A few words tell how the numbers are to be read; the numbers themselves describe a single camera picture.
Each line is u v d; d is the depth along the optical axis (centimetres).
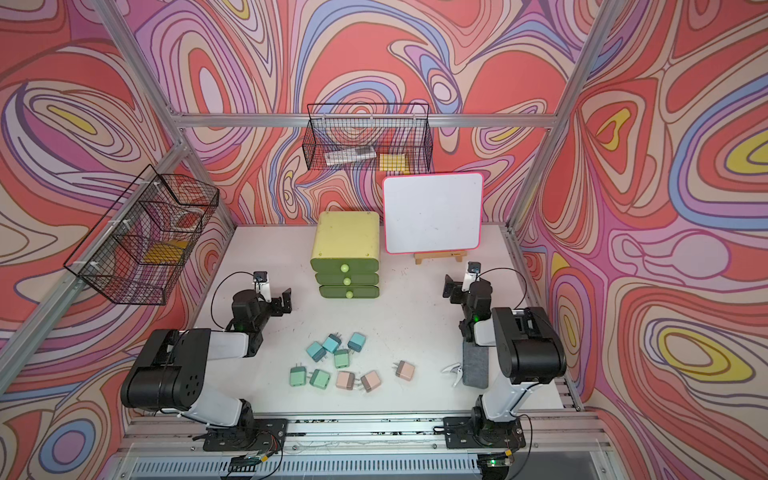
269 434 73
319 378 80
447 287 88
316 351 86
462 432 73
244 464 72
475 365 82
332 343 87
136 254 74
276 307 86
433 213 103
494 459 72
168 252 72
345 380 80
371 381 80
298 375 82
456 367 84
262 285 81
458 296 87
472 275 82
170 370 46
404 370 82
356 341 88
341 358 86
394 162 91
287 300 87
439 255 105
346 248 85
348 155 88
